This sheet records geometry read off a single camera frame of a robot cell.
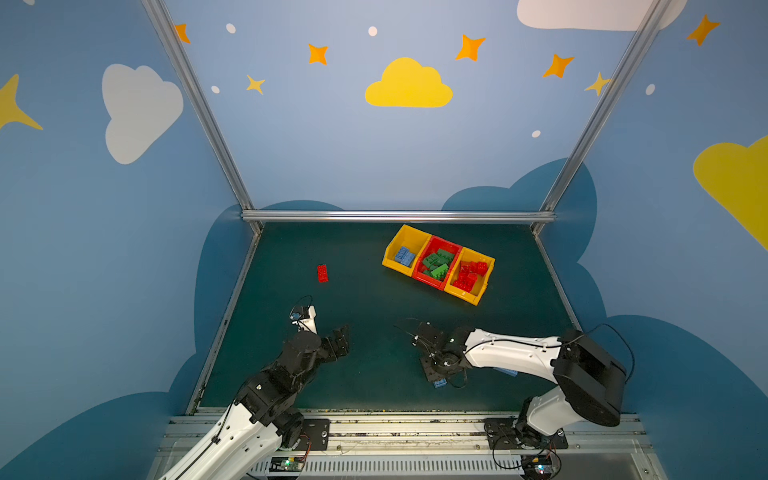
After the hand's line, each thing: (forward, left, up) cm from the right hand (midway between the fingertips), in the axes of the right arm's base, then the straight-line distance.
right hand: (432, 369), depth 85 cm
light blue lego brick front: (-4, -2, 0) cm, 4 cm away
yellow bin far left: (+50, +8, +1) cm, 51 cm away
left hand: (+3, +26, +14) cm, 30 cm away
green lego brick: (+36, -2, +3) cm, 36 cm away
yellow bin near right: (+39, -14, +5) cm, 42 cm away
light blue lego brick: (+41, +9, +1) cm, 42 cm away
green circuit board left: (-25, +36, 0) cm, 44 cm away
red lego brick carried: (+32, -13, +3) cm, 35 cm away
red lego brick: (+33, +39, -1) cm, 51 cm away
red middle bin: (+44, -3, +6) cm, 44 cm away
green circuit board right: (-21, -25, -2) cm, 33 cm away
